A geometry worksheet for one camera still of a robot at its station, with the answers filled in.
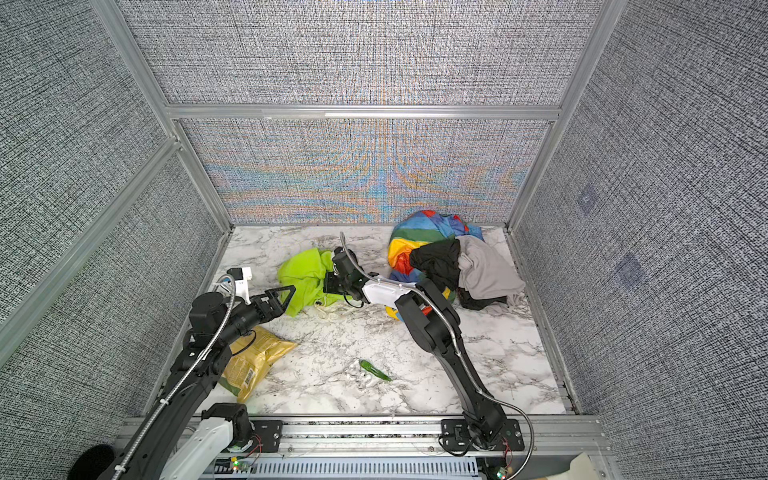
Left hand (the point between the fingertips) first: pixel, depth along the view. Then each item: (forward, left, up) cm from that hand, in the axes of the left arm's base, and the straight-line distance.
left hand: (282, 289), depth 76 cm
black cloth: (+17, -45, -12) cm, 49 cm away
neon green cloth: (+15, -2, -13) cm, 20 cm away
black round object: (-33, +38, -14) cm, 53 cm away
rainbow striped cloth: (+33, -40, -14) cm, 54 cm away
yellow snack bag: (-11, +9, -13) cm, 19 cm away
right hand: (+14, -6, -19) cm, 25 cm away
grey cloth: (+11, -58, -11) cm, 60 cm away
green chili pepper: (-14, -21, -20) cm, 32 cm away
